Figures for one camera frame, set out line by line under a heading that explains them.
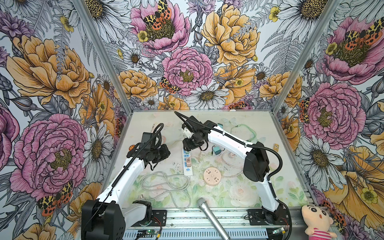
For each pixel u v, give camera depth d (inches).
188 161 33.6
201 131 25.2
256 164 20.8
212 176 33.7
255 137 41.7
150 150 25.1
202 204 29.3
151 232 27.8
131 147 24.8
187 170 34.3
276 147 39.1
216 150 37.9
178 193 32.2
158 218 28.9
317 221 26.7
